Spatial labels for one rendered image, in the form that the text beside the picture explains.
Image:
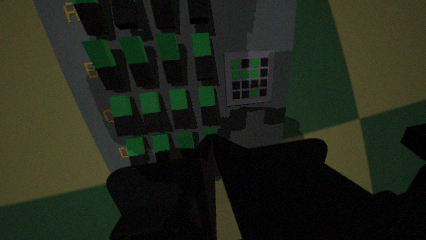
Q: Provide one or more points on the grey switch panel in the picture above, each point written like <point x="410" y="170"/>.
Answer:
<point x="152" y="78"/>

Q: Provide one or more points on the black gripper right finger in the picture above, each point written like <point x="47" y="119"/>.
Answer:
<point x="241" y="167"/>

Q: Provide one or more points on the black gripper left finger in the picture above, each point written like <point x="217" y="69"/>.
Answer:
<point x="166" y="181"/>

